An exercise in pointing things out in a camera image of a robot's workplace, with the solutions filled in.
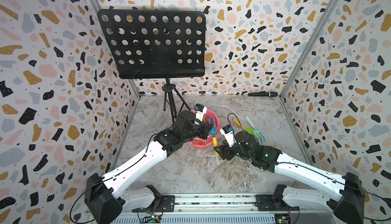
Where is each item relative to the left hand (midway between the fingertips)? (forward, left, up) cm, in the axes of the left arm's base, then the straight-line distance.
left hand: (214, 125), depth 71 cm
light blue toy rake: (+9, -32, -26) cm, 42 cm away
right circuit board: (-34, -31, -28) cm, 54 cm away
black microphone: (+50, -45, -28) cm, 73 cm away
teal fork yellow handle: (-1, +1, -4) cm, 4 cm away
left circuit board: (-33, +30, -29) cm, 53 cm away
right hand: (-6, -2, -9) cm, 11 cm away
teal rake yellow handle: (+14, +1, -16) cm, 21 cm away
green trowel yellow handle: (+14, -26, -27) cm, 40 cm away
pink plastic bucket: (+15, +1, -13) cm, 20 cm away
